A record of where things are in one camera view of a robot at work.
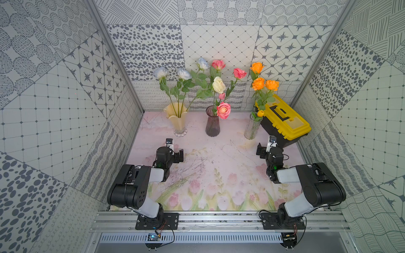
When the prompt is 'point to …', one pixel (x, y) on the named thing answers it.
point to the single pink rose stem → (223, 110)
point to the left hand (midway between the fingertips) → (174, 147)
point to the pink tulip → (221, 96)
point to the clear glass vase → (252, 127)
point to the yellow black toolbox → (281, 120)
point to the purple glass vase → (212, 128)
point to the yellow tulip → (259, 115)
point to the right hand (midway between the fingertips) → (268, 145)
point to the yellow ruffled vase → (177, 112)
